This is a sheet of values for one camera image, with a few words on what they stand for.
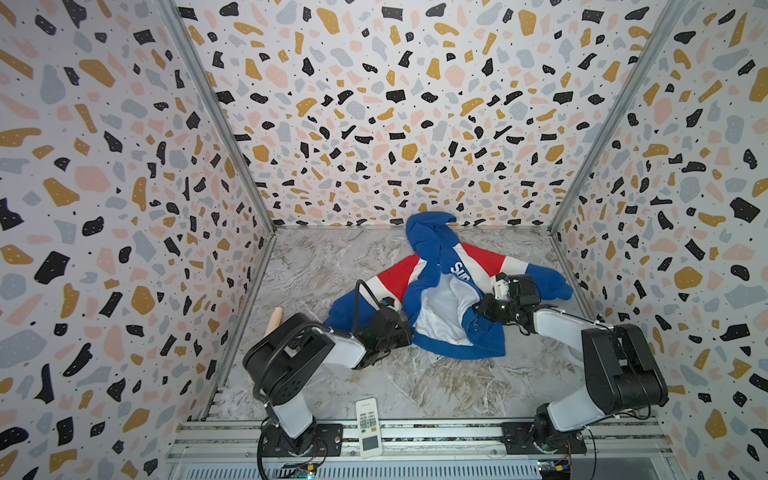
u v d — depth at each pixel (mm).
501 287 877
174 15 691
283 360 480
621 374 456
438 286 1021
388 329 724
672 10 704
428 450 731
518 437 743
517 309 742
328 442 734
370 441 729
